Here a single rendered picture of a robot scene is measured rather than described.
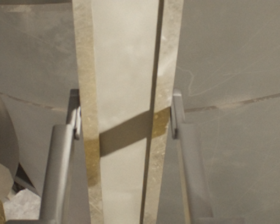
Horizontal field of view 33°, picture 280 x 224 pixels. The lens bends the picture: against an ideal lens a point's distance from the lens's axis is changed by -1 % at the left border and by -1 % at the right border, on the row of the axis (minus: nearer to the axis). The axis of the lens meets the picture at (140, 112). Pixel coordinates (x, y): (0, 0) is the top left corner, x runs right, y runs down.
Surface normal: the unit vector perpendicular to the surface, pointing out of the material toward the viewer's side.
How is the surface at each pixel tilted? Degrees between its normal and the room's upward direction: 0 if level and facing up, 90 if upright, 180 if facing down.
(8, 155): 62
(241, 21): 50
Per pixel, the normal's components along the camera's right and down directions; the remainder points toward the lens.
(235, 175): -0.04, 0.67
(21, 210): 0.75, 0.27
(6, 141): 0.71, -0.67
